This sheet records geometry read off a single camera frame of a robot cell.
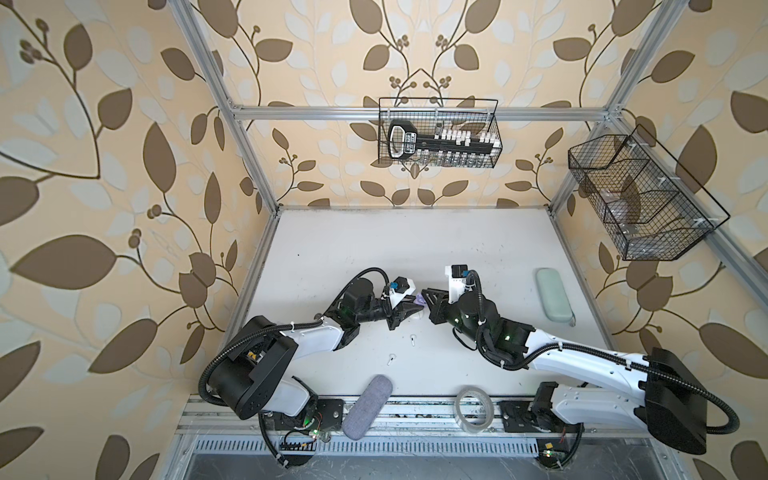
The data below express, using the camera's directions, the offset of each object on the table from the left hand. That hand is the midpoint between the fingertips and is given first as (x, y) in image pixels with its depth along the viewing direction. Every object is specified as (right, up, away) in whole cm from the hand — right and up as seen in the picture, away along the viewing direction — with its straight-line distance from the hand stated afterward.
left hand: (422, 301), depth 79 cm
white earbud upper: (-2, -12, +8) cm, 15 cm away
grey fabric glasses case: (-14, -25, -7) cm, 29 cm away
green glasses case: (+43, -1, +14) cm, 46 cm away
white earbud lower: (-8, -17, +4) cm, 19 cm away
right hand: (0, +2, -3) cm, 4 cm away
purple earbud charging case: (-1, 0, -1) cm, 1 cm away
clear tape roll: (+16, -25, -7) cm, 31 cm away
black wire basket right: (+56, +24, -7) cm, 62 cm away
